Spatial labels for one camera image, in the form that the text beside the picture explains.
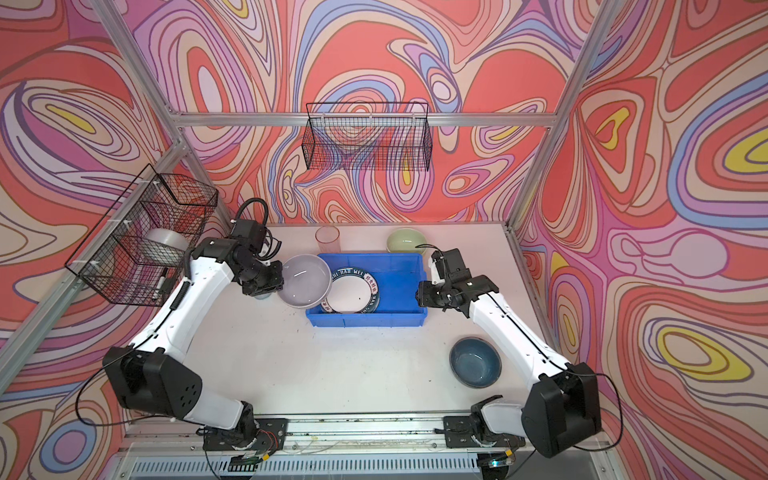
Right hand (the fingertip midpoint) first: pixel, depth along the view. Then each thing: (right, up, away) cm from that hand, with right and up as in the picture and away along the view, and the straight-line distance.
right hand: (427, 301), depth 83 cm
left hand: (-39, +6, -2) cm, 39 cm away
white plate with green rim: (-23, +1, +17) cm, 29 cm away
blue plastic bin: (-7, +6, +24) cm, 26 cm away
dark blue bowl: (+14, -18, +1) cm, 23 cm away
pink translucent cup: (-31, +19, +18) cm, 41 cm away
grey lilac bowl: (-34, +6, 0) cm, 34 cm away
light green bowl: (-5, +18, +25) cm, 32 cm away
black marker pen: (-68, +7, -9) cm, 69 cm away
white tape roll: (-65, +15, -12) cm, 68 cm away
